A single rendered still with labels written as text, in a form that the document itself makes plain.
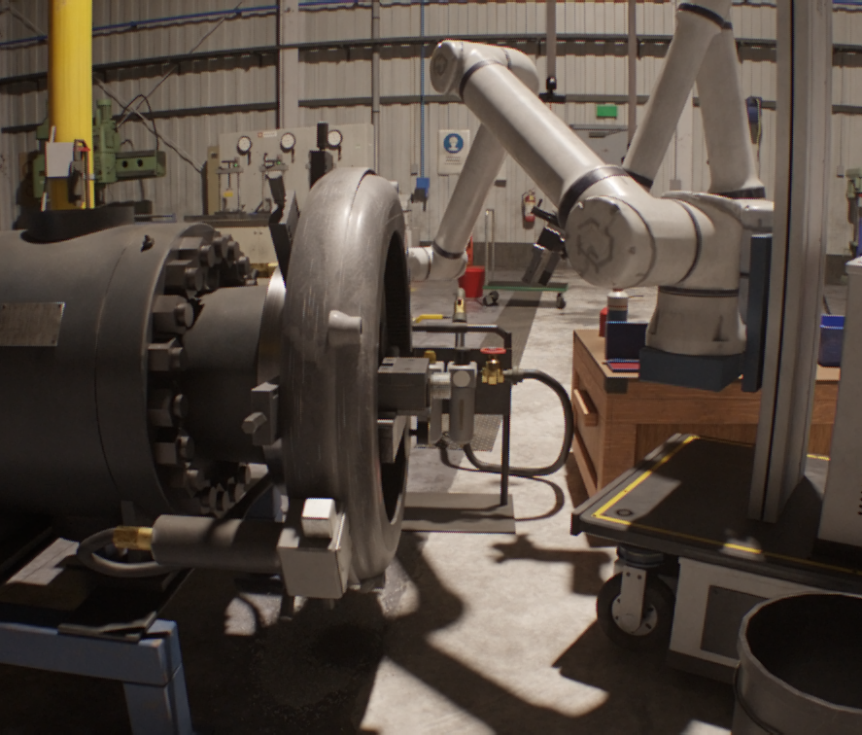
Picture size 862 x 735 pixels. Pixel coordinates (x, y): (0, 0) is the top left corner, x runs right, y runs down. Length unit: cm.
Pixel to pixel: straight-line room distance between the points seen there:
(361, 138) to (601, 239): 677
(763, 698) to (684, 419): 124
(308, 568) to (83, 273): 64
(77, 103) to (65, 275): 364
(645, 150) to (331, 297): 102
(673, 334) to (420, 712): 83
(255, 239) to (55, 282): 647
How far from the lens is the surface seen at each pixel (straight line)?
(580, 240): 129
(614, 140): 1204
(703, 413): 217
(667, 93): 190
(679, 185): 1172
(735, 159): 204
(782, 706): 103
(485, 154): 186
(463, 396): 222
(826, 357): 246
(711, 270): 139
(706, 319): 140
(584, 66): 1225
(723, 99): 205
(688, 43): 193
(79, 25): 508
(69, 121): 497
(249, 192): 858
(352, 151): 798
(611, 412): 212
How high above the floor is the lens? 91
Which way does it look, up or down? 12 degrees down
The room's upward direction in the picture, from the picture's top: straight up
